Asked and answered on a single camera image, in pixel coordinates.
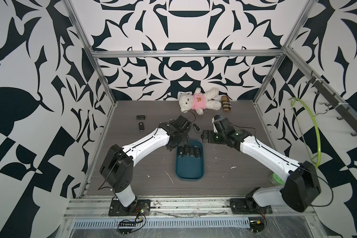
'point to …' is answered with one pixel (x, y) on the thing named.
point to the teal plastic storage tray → (189, 168)
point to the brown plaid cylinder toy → (226, 104)
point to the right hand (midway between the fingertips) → (207, 133)
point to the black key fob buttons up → (140, 117)
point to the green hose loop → (313, 115)
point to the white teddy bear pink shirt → (199, 101)
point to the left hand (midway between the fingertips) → (181, 139)
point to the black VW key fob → (141, 126)
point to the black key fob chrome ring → (197, 151)
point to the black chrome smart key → (197, 128)
